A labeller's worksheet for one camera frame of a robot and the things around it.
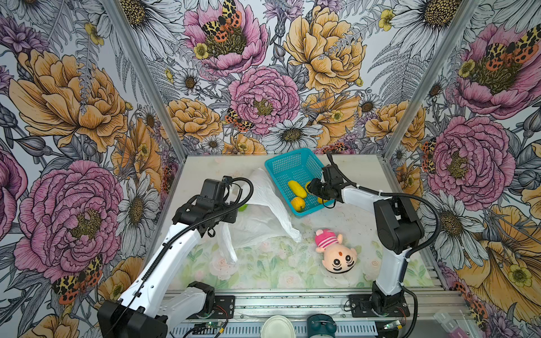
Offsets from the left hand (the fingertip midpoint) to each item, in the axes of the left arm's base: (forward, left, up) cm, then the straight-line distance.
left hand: (229, 215), depth 78 cm
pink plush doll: (-13, -39, -10) cm, 42 cm away
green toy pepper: (+12, -2, -15) cm, 19 cm away
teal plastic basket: (+39, -32, -16) cm, 53 cm away
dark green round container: (-32, -30, -9) cm, 45 cm away
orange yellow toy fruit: (+13, -27, -13) cm, 32 cm away
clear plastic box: (-33, -73, -16) cm, 82 cm away
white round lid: (-32, -17, -18) cm, 40 cm away
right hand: (+18, -34, -12) cm, 40 cm away
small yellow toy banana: (+21, -27, -14) cm, 37 cm away
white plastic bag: (+8, -11, -18) cm, 23 cm away
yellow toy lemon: (+9, -35, -5) cm, 36 cm away
